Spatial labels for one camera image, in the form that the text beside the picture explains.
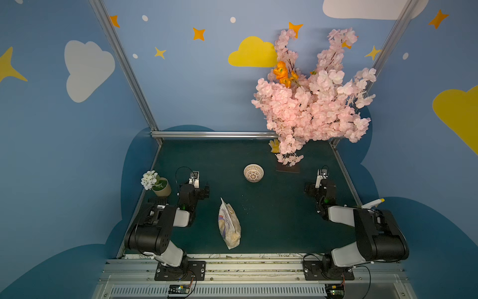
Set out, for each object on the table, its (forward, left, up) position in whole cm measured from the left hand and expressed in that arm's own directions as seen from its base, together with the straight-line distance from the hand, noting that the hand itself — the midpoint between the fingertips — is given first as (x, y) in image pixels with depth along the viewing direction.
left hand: (197, 179), depth 94 cm
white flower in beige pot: (-4, +18, -1) cm, 19 cm away
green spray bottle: (-16, -79, +10) cm, 81 cm away
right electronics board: (-44, -61, -8) cm, 76 cm away
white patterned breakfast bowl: (+9, -30, -6) cm, 32 cm away
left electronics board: (-46, 0, -8) cm, 46 cm away
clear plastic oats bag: (-26, -19, +8) cm, 33 cm away
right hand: (+2, -64, 0) cm, 64 cm away
